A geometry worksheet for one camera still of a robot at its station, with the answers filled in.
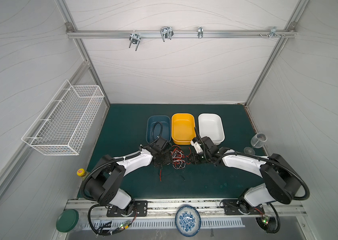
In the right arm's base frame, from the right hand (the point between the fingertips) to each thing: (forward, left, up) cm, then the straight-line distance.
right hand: (191, 155), depth 88 cm
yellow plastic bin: (+21, +5, -3) cm, 22 cm away
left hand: (-2, +12, -2) cm, 12 cm away
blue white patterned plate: (-32, +2, -3) cm, 32 cm away
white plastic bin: (+26, -15, -4) cm, 30 cm away
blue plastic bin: (+26, +24, -7) cm, 36 cm away
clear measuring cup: (+7, -38, +8) cm, 39 cm away
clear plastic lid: (+8, -38, -5) cm, 39 cm away
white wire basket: (-2, +61, +28) cm, 68 cm away
